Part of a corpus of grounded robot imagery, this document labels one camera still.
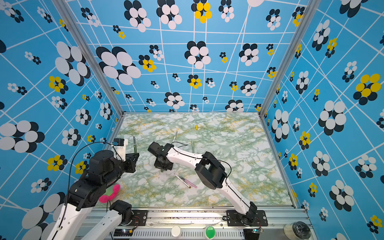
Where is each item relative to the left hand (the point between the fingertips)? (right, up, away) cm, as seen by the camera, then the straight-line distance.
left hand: (138, 153), depth 68 cm
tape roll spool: (+69, -31, -7) cm, 76 cm away
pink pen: (+22, -19, +16) cm, 34 cm away
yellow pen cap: (+27, +12, +42) cm, 52 cm away
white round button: (+18, -33, -4) cm, 38 cm away
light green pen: (+24, +1, +34) cm, 41 cm away
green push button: (+33, -32, -6) cm, 46 cm away
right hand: (+5, -13, +22) cm, 26 cm away
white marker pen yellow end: (+13, +9, +40) cm, 43 cm away
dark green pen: (-1, +4, -2) cm, 4 cm away
